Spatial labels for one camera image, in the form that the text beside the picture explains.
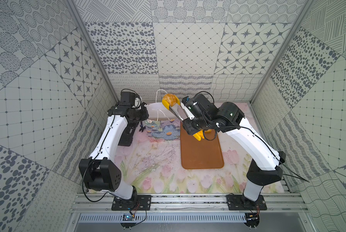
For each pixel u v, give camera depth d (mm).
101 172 414
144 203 733
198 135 573
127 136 937
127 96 620
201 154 910
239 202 730
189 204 759
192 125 554
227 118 384
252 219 721
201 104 430
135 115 677
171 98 724
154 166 877
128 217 716
